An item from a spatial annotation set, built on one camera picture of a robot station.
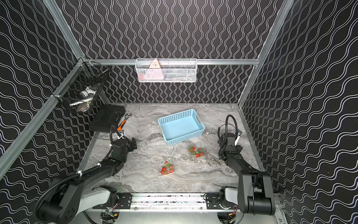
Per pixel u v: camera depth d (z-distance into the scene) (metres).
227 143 0.69
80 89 0.92
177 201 0.76
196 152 0.92
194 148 0.93
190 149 0.93
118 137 0.75
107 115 1.05
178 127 1.06
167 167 0.86
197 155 0.90
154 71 0.90
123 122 1.08
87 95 0.86
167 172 0.82
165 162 0.88
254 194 0.42
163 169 0.85
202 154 0.89
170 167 0.85
